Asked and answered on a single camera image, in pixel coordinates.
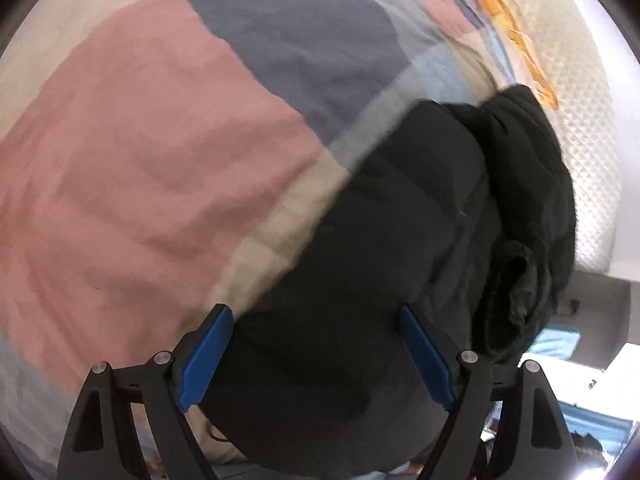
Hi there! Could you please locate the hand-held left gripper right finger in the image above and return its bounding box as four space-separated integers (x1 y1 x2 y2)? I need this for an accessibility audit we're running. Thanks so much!
398 305 578 480

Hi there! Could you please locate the black puffer jacket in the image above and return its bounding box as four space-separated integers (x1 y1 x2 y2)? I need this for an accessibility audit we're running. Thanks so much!
197 84 578 476

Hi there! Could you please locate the white quilted mattress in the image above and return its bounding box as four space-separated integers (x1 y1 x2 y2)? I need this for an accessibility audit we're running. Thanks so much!
492 0 633 277

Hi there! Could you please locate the blue towel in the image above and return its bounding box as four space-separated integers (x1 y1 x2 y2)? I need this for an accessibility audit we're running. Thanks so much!
527 327 582 362

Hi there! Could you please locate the blue curtain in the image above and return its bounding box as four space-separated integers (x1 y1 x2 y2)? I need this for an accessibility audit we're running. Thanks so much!
562 397 637 443

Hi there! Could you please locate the checkered pastel blanket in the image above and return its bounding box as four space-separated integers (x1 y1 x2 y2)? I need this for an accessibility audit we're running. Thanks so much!
0 0 531 480

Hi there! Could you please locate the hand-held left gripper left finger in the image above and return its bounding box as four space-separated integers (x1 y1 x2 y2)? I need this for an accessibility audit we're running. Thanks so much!
57 304 234 480

